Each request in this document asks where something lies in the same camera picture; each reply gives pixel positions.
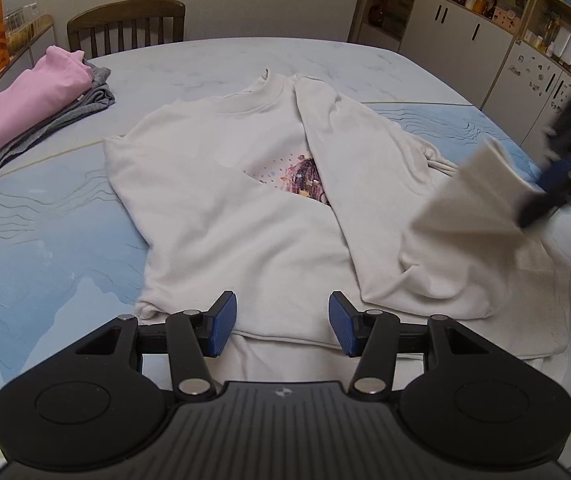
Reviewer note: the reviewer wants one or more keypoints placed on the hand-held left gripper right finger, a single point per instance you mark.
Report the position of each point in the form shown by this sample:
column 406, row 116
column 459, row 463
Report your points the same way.
column 343, row 322

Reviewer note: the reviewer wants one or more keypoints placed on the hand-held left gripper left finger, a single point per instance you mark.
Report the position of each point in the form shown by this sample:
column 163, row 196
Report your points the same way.
column 223, row 322

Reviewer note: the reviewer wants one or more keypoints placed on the white printed sweatshirt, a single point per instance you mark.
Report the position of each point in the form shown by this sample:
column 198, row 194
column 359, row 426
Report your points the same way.
column 205, row 185

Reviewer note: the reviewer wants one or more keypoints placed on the white plastic container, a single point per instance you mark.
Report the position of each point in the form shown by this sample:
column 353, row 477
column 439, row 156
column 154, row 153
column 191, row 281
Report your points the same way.
column 565, row 45

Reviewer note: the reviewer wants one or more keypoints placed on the white cabinet with stickers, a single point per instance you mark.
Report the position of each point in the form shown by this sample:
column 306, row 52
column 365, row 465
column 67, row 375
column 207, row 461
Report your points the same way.
column 445, row 45

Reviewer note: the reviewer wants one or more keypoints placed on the blue printed table mat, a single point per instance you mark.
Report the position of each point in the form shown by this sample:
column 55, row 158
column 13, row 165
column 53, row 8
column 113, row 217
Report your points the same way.
column 40, row 240

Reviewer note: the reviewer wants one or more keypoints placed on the cardboard box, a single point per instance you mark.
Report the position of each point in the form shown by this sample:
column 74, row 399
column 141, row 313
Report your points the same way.
column 394, row 14

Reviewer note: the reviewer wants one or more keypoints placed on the grey garment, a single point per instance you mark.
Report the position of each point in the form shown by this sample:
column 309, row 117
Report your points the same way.
column 80, row 105

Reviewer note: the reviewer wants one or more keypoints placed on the pink sweatshirt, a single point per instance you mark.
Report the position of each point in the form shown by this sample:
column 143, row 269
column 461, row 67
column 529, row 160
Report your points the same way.
column 25, row 95

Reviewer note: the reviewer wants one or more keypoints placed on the wooden chair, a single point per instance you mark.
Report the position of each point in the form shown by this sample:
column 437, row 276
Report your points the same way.
column 125, row 12

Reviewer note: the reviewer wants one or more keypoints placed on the clear plastic box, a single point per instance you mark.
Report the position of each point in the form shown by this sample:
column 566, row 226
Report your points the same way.
column 23, row 25

